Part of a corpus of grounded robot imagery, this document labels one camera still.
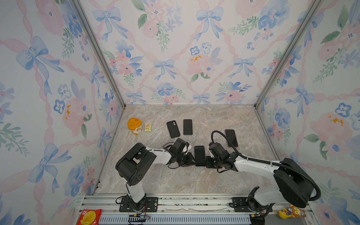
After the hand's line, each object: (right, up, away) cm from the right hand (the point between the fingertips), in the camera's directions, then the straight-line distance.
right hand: (203, 162), depth 88 cm
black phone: (-9, +22, +20) cm, 30 cm away
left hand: (-4, 0, -1) cm, 4 cm away
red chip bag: (-59, -21, -19) cm, 65 cm away
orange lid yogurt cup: (-46, +23, +7) cm, 52 cm away
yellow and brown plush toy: (+42, -19, -17) cm, 49 cm away
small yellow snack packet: (-39, +21, +17) cm, 47 cm away
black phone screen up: (+22, +16, +15) cm, 31 cm away
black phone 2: (-2, +3, +3) cm, 5 cm away
